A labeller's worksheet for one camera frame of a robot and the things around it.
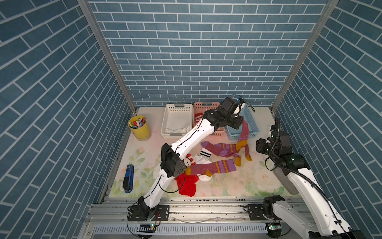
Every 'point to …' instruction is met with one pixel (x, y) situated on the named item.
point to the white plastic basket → (177, 120)
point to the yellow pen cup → (139, 126)
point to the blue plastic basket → (253, 131)
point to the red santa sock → (186, 184)
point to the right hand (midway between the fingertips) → (261, 142)
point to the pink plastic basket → (201, 107)
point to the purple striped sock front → (209, 169)
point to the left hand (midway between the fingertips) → (245, 122)
